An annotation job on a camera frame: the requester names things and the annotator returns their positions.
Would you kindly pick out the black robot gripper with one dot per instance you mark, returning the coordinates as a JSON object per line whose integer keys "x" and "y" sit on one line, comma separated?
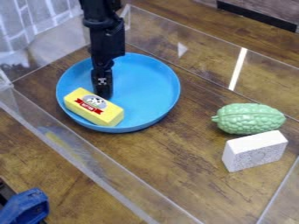
{"x": 107, "y": 37}

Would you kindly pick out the yellow butter brick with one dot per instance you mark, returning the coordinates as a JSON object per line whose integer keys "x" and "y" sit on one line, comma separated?
{"x": 94, "y": 108}

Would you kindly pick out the clear acrylic enclosure wall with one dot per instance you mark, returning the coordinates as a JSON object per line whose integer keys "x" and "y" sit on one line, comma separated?
{"x": 158, "y": 176}

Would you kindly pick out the blue round tray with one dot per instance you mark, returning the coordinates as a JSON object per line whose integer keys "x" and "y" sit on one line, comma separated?
{"x": 146, "y": 90}

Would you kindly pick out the green bitter gourd toy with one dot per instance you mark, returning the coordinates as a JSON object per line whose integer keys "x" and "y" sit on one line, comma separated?
{"x": 249, "y": 118}

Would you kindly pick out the white foam brick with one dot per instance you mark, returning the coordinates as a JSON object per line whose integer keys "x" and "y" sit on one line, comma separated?
{"x": 256, "y": 150}

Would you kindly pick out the white checkered cloth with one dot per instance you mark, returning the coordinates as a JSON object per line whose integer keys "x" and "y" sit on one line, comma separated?
{"x": 25, "y": 18}

